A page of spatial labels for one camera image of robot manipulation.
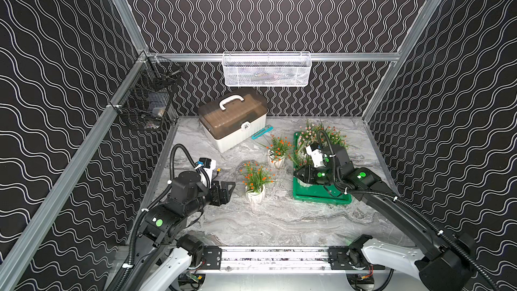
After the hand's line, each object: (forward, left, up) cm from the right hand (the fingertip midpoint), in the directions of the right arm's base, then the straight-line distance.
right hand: (295, 172), depth 76 cm
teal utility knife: (+39, +10, -17) cm, 44 cm away
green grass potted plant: (+20, -21, -5) cm, 30 cm away
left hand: (-7, +24, +5) cm, 26 cm away
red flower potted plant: (+16, +5, -6) cm, 18 cm away
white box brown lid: (+27, +27, +1) cm, 38 cm away
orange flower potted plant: (-1, +16, -3) cm, 16 cm away
